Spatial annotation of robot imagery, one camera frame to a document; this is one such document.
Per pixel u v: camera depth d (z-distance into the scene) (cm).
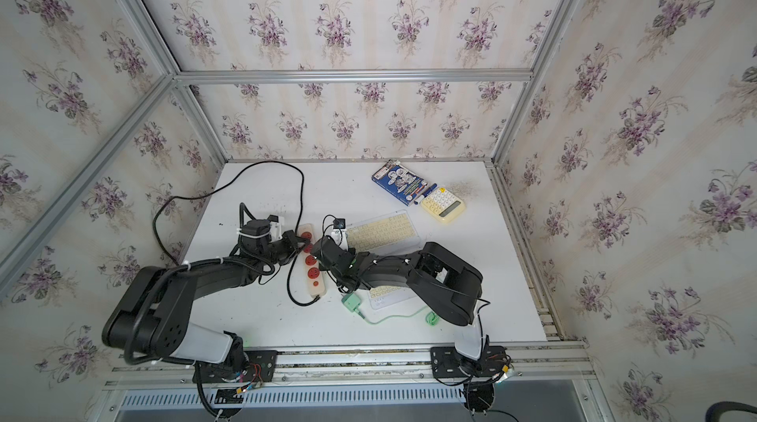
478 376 67
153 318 44
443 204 104
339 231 78
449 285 44
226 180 115
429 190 109
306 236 95
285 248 80
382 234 98
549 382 75
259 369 72
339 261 67
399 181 111
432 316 80
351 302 82
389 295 85
